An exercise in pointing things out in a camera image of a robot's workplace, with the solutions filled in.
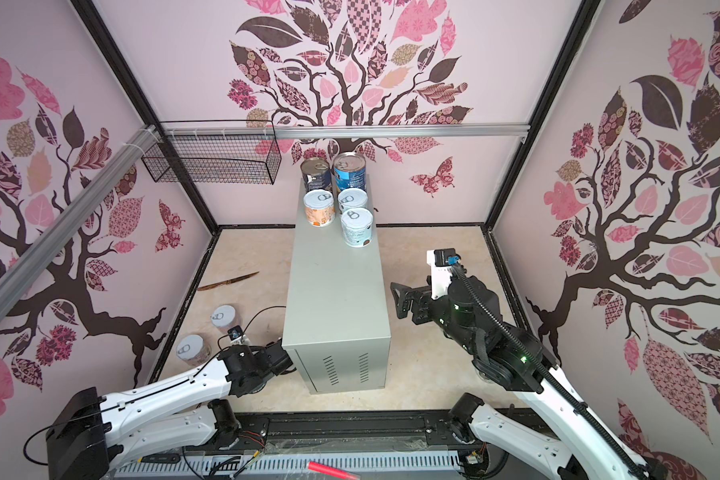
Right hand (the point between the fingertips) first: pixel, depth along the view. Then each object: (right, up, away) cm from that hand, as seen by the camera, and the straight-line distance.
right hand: (411, 279), depth 61 cm
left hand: (-39, -25, +19) cm, 50 cm away
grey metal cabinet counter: (-15, -9, -6) cm, 19 cm away
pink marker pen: (-17, -46, +7) cm, 49 cm away
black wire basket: (-74, +45, +61) cm, 105 cm away
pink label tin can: (-54, -14, +28) cm, 62 cm away
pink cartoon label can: (-58, -22, +20) cm, 66 cm away
